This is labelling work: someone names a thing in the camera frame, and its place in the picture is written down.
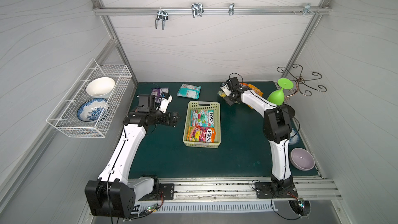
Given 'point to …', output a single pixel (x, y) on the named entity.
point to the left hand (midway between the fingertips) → (173, 115)
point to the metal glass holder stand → (301, 81)
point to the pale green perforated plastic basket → (203, 105)
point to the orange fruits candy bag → (242, 84)
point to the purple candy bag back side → (157, 92)
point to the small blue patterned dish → (294, 139)
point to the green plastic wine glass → (277, 97)
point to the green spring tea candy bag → (221, 94)
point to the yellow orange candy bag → (255, 89)
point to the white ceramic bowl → (100, 87)
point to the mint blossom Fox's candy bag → (202, 118)
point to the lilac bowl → (302, 159)
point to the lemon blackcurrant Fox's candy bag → (201, 134)
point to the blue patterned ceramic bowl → (93, 110)
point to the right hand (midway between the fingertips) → (231, 95)
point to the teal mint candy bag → (189, 90)
